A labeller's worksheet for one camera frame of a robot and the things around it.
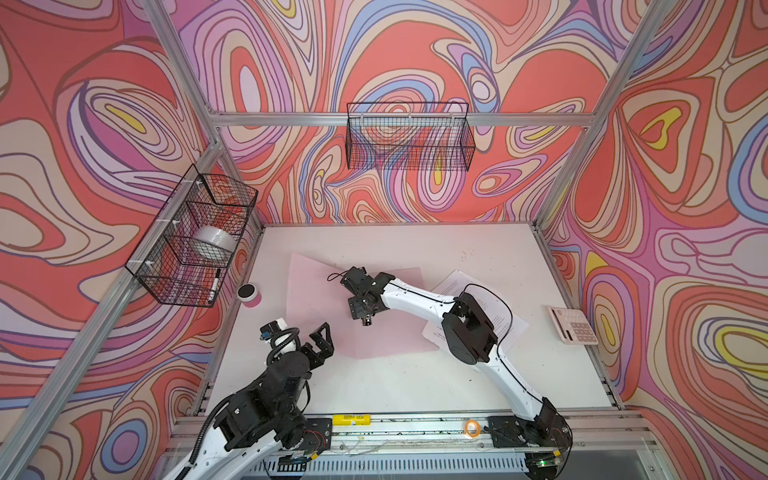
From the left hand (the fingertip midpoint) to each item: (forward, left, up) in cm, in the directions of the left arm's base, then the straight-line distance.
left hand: (322, 332), depth 73 cm
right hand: (+15, -11, -18) cm, 26 cm away
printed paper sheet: (+11, -55, -17) cm, 58 cm away
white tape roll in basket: (+17, +25, +16) cm, 35 cm away
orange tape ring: (-18, -38, -17) cm, 46 cm away
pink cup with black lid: (+18, +27, -11) cm, 34 cm away
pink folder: (+13, +4, -8) cm, 16 cm away
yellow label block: (-17, -6, -15) cm, 23 cm away
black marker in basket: (+8, +26, +9) cm, 28 cm away
